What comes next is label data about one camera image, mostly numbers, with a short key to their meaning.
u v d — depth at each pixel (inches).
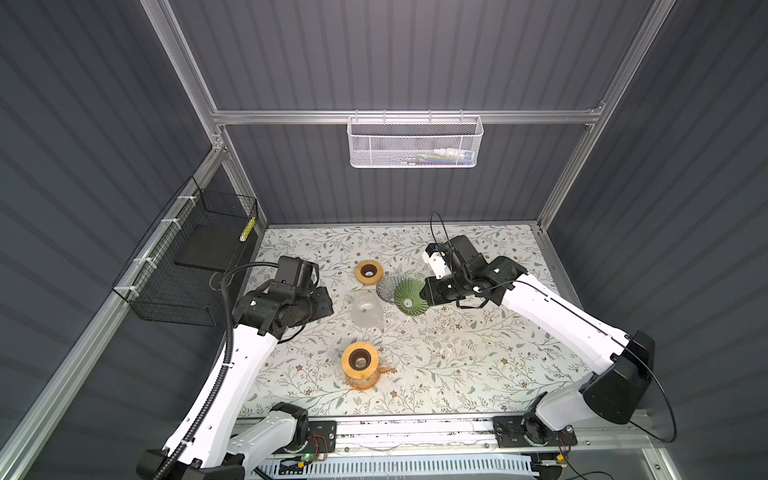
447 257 23.6
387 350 34.9
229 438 16.2
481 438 29.1
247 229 32.5
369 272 41.4
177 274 28.4
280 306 18.4
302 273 21.4
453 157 35.5
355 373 29.5
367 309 38.3
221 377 15.9
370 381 32.5
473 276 22.3
